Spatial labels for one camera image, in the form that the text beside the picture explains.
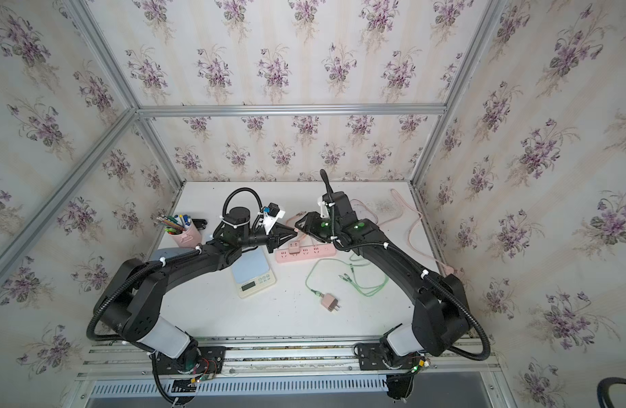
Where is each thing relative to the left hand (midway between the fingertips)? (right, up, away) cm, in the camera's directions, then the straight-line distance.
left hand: (296, 232), depth 82 cm
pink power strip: (+3, -9, +12) cm, 15 cm away
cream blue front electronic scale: (-16, -15, +7) cm, 23 cm away
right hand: (+2, +2, -3) cm, 4 cm away
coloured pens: (-46, +2, +11) cm, 47 cm away
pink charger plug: (-1, -7, +9) cm, 11 cm away
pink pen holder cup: (-40, -4, +9) cm, 41 cm away
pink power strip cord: (+48, +1, +23) cm, 54 cm away
